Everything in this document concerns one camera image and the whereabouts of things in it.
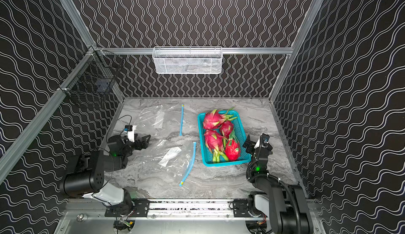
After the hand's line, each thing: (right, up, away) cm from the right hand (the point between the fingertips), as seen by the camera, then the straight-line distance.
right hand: (259, 138), depth 87 cm
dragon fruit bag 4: (-15, -7, -1) cm, 16 cm away
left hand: (-64, +2, +6) cm, 64 cm away
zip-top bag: (-59, +9, +19) cm, 62 cm away
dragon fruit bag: (-25, +11, +5) cm, 27 cm away
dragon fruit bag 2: (-17, +5, +8) cm, 19 cm away
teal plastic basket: (-8, -10, -1) cm, 12 cm away
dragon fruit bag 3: (-25, -3, +1) cm, 25 cm away
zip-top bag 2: (-47, -11, -7) cm, 49 cm away
